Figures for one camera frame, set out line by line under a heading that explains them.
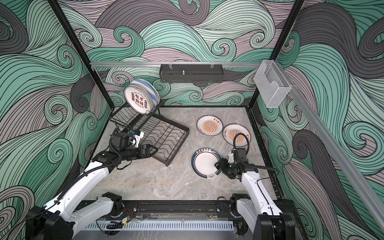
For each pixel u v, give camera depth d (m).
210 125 1.07
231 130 1.04
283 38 0.82
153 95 0.82
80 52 0.88
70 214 0.41
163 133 1.01
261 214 0.41
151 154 0.70
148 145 0.70
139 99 0.85
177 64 0.95
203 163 0.87
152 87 0.82
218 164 0.77
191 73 0.93
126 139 0.62
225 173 0.74
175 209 0.74
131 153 0.66
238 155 0.66
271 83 0.79
